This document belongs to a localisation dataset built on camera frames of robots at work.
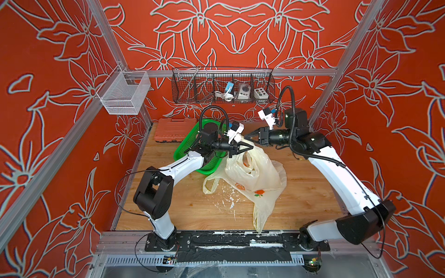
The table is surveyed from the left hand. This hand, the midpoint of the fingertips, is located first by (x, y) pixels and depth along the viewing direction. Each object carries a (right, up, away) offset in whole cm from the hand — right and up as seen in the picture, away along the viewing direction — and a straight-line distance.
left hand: (251, 147), depth 71 cm
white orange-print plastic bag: (+3, -14, +3) cm, 14 cm away
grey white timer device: (0, +29, +19) cm, 35 cm away
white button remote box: (+9, +29, +23) cm, 38 cm away
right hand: (-4, +4, -7) cm, 9 cm away
